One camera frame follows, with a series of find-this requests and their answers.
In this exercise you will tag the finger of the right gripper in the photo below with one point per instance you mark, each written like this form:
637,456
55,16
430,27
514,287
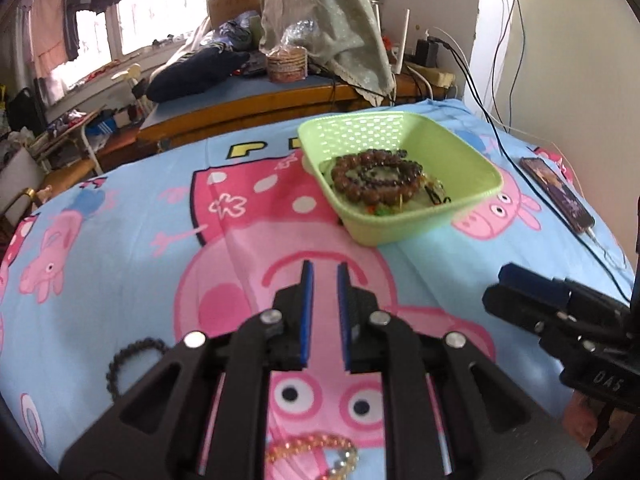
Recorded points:
530,279
533,308

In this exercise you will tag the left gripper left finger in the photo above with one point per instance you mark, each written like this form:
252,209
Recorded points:
202,411

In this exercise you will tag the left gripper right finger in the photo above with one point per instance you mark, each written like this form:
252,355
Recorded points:
448,411

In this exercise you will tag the smartphone with lit screen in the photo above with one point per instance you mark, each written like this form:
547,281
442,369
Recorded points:
562,197

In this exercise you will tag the green plastic basket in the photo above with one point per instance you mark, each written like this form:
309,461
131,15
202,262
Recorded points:
351,154

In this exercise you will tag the Peppa Pig blue bedsheet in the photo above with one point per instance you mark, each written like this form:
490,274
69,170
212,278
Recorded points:
201,237

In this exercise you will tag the white wifi router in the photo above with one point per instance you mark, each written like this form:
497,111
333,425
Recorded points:
399,50

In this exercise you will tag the wooden desk blue top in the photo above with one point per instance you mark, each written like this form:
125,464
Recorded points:
240,103

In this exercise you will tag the green dotted cloth cover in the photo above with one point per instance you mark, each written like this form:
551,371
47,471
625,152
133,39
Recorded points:
340,36

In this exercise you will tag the dark navy clothing pile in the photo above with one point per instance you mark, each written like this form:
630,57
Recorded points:
194,73

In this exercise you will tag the pink hanging garment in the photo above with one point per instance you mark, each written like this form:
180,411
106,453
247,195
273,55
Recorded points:
47,33

